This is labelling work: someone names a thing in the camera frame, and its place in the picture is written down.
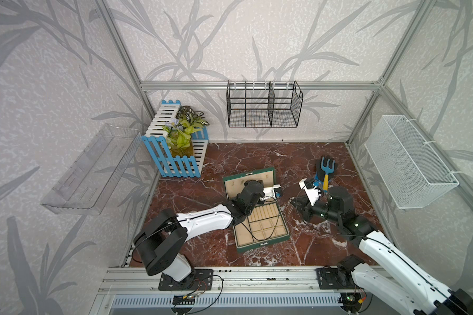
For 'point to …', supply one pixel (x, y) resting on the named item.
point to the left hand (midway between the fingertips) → (260, 179)
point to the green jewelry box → (265, 224)
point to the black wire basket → (264, 105)
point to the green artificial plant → (179, 132)
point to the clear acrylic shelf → (85, 189)
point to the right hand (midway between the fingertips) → (290, 198)
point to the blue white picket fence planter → (156, 141)
